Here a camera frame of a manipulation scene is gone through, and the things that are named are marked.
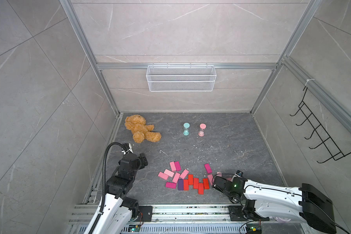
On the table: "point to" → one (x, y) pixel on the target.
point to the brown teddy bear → (136, 124)
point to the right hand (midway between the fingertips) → (226, 191)
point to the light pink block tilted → (168, 172)
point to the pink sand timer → (202, 126)
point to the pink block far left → (163, 175)
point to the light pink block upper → (172, 166)
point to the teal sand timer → (186, 126)
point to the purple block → (180, 184)
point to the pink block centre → (176, 177)
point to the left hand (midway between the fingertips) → (138, 154)
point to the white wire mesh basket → (181, 78)
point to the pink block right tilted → (184, 174)
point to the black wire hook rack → (325, 138)
